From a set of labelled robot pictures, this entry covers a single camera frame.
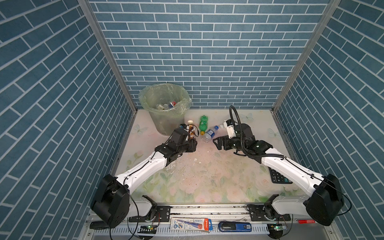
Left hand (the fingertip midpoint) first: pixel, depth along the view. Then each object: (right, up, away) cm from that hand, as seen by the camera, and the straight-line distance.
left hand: (194, 142), depth 84 cm
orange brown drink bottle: (-2, +7, -1) cm, 7 cm away
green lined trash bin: (-20, +25, +21) cm, 38 cm away
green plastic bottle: (+5, +10, +21) cm, 24 cm away
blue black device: (+19, -36, -17) cm, 44 cm away
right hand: (+13, +3, -3) cm, 14 cm away
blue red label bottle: (-16, +24, +18) cm, 34 cm away
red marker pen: (+53, -37, -11) cm, 66 cm away
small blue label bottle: (+10, +4, +16) cm, 19 cm away
